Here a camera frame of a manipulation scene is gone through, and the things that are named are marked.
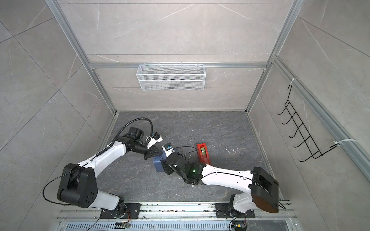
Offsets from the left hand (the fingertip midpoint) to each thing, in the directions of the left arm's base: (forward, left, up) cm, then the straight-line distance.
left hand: (162, 152), depth 83 cm
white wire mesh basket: (+49, -6, +18) cm, 53 cm away
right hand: (-7, -4, +5) cm, 9 cm away
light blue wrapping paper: (-7, +2, +2) cm, 7 cm away
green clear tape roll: (+4, -25, -6) cm, 26 cm away
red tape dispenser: (-3, -26, -6) cm, 27 cm away
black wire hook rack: (-1, -72, +19) cm, 74 cm away
